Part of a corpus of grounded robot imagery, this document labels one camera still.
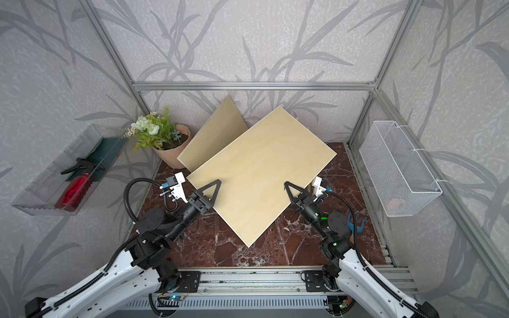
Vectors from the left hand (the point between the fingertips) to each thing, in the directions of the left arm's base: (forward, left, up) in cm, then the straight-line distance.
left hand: (218, 184), depth 60 cm
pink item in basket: (+1, -61, -13) cm, 63 cm away
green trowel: (+18, +49, -7) cm, 53 cm away
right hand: (+1, -20, -3) cm, 21 cm away
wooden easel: (+2, -29, -6) cm, 30 cm away
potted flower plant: (+32, +33, -8) cm, 47 cm away
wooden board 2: (+8, -10, -3) cm, 14 cm away
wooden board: (+52, +8, -21) cm, 57 cm away
